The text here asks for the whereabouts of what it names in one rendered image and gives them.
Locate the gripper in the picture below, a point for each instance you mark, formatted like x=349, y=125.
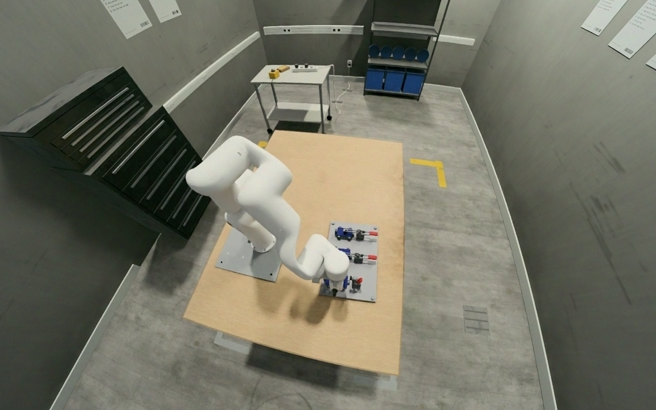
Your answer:
x=336, y=288

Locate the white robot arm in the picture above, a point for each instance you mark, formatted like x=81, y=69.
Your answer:
x=254, y=205

